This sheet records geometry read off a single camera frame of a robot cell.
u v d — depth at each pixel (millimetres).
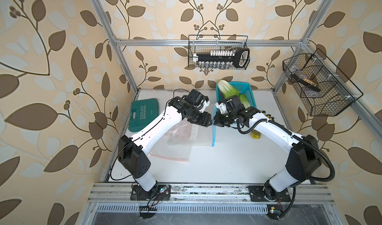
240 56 836
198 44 912
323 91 735
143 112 1016
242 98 1046
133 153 419
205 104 717
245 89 1125
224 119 719
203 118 676
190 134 892
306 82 739
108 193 765
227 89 1050
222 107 770
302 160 433
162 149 892
